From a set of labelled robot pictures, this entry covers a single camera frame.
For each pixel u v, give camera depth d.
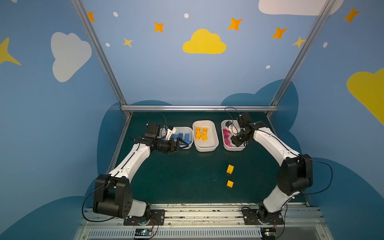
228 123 0.82
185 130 1.05
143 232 0.71
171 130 0.78
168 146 0.73
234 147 0.98
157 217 0.73
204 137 1.07
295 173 0.46
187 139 1.04
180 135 1.04
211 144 1.02
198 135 1.06
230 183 0.86
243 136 0.77
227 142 1.00
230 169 0.89
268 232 0.72
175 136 1.05
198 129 1.08
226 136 1.04
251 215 0.75
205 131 1.07
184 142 0.75
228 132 0.82
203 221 0.73
